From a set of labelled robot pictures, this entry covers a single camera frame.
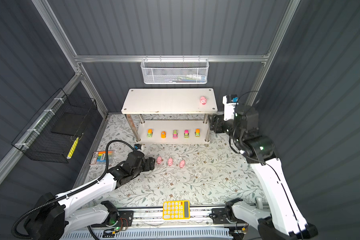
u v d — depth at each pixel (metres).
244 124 0.41
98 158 0.94
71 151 0.68
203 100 0.76
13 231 0.39
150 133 0.98
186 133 0.99
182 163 0.91
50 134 0.71
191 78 0.91
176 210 0.75
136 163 0.65
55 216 0.40
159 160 0.93
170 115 1.20
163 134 0.97
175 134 0.97
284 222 0.35
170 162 0.91
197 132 0.99
